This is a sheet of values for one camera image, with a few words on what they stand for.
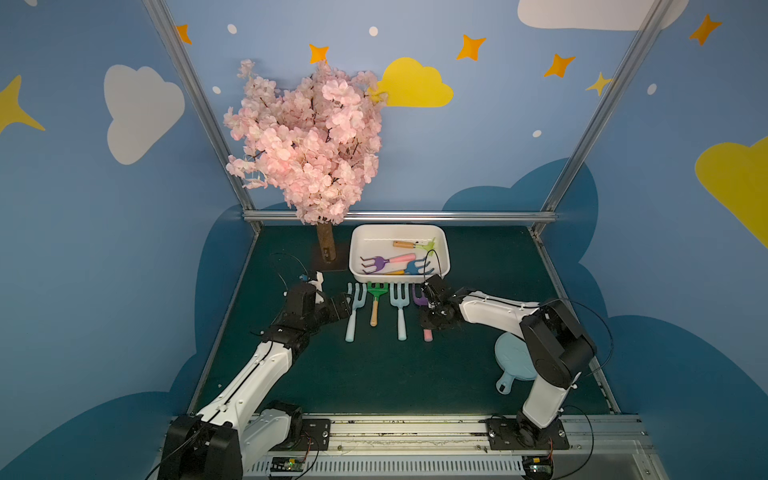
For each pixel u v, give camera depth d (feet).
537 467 2.40
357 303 3.25
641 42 2.42
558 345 1.59
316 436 2.44
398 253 3.68
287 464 2.35
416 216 3.89
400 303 3.25
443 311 2.29
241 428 1.39
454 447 2.40
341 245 3.55
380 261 3.65
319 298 2.18
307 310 2.13
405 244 3.77
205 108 2.81
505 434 2.45
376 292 3.32
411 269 3.53
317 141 2.02
